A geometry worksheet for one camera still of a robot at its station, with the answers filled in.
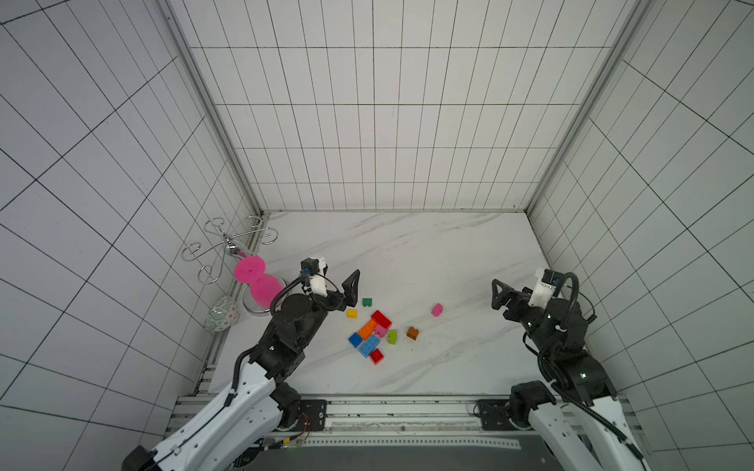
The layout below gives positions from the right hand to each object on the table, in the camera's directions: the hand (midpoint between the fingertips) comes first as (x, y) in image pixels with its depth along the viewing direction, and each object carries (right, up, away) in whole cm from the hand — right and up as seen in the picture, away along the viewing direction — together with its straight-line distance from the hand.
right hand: (506, 281), depth 73 cm
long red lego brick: (-32, -15, +16) cm, 39 cm away
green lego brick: (-37, -10, +20) cm, 43 cm away
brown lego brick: (-23, -18, +12) cm, 31 cm away
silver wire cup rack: (-71, +9, 0) cm, 72 cm away
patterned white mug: (-83, -14, +18) cm, 86 cm away
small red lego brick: (-34, -23, +8) cm, 41 cm away
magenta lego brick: (-14, -12, +17) cm, 25 cm away
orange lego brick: (-36, -17, +14) cm, 43 cm away
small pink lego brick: (-32, -17, +12) cm, 39 cm away
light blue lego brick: (-36, -21, +10) cm, 42 cm away
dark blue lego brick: (-40, -19, +11) cm, 46 cm away
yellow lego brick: (-41, -13, +17) cm, 47 cm away
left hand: (-42, +2, +1) cm, 43 cm away
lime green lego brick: (-29, -19, +12) cm, 37 cm away
